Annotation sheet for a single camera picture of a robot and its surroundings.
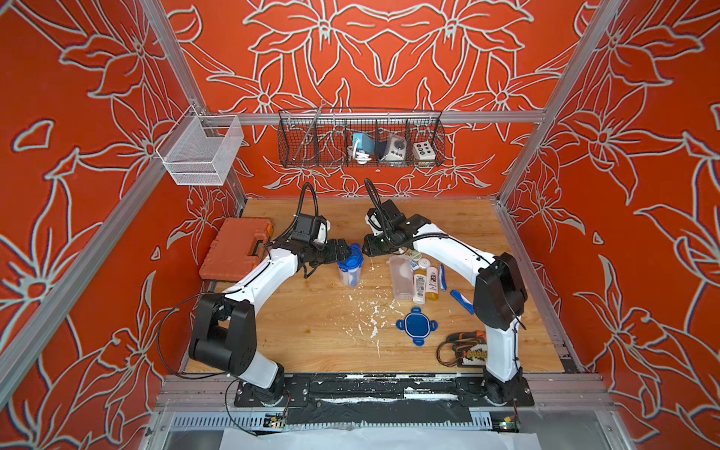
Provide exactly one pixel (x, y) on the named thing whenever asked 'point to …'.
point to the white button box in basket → (424, 155)
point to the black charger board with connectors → (475, 355)
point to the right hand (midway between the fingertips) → (360, 248)
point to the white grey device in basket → (396, 149)
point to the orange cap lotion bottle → (431, 283)
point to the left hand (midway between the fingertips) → (341, 251)
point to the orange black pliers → (466, 337)
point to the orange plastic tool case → (236, 249)
